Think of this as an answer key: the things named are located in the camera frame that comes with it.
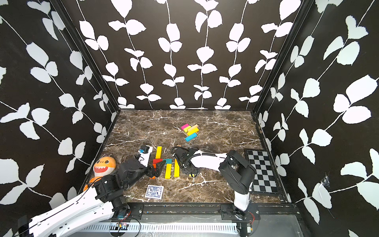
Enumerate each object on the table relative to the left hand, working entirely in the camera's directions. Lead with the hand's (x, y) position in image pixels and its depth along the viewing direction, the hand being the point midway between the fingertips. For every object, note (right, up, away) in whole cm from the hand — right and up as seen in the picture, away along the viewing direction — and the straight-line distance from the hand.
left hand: (159, 157), depth 74 cm
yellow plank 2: (+7, -11, +15) cm, 20 cm away
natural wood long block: (+19, +15, +35) cm, 43 cm away
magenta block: (+9, +14, +36) cm, 39 cm away
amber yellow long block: (+19, +12, +34) cm, 41 cm away
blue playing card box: (-4, -20, +6) cm, 22 cm away
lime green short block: (+12, +13, +34) cm, 38 cm away
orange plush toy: (-33, -7, +7) cm, 35 cm away
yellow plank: (+2, -12, +13) cm, 17 cm away
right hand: (+14, -11, +15) cm, 23 cm away
